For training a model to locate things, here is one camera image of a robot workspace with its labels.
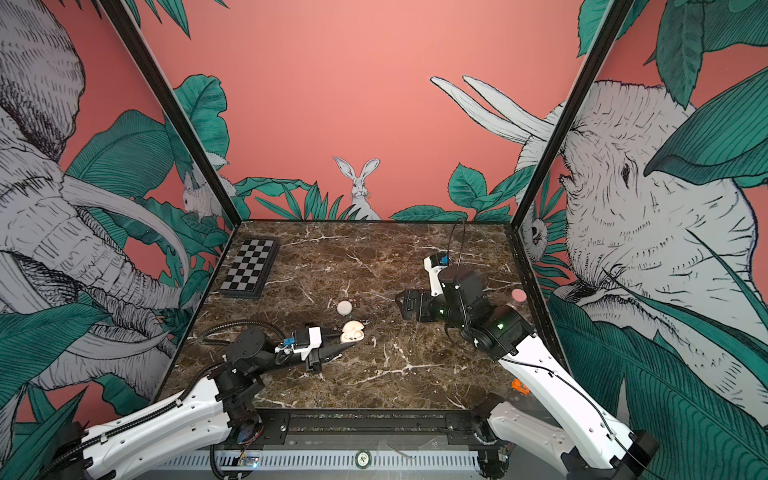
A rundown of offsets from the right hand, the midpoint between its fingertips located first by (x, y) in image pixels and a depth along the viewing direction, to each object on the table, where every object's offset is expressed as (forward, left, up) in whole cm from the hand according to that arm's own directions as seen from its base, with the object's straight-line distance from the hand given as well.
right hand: (407, 295), depth 68 cm
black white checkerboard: (+23, +54, -23) cm, 63 cm away
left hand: (-10, +12, +1) cm, 16 cm away
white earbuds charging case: (+11, +20, -26) cm, 34 cm away
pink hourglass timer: (+12, -35, -19) cm, 42 cm away
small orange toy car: (-13, -31, -26) cm, 42 cm away
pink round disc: (-10, +12, +2) cm, 15 cm away
